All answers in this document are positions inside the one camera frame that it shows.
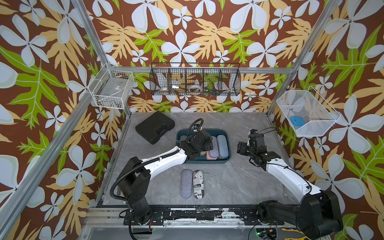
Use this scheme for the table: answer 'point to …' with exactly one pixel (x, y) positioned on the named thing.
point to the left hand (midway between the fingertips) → (208, 140)
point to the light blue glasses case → (222, 146)
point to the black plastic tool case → (152, 128)
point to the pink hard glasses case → (209, 157)
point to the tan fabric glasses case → (203, 153)
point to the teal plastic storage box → (202, 159)
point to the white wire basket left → (111, 88)
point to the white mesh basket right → (309, 114)
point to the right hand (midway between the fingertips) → (242, 145)
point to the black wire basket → (195, 79)
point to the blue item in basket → (297, 121)
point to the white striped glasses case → (198, 184)
